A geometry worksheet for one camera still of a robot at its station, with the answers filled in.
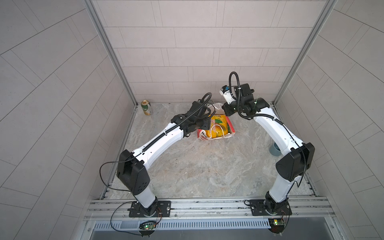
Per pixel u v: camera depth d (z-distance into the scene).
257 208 0.71
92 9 0.71
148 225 0.64
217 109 0.70
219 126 0.83
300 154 0.44
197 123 0.60
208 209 0.72
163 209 0.71
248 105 0.57
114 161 0.42
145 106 1.02
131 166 0.43
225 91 0.70
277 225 0.68
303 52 0.87
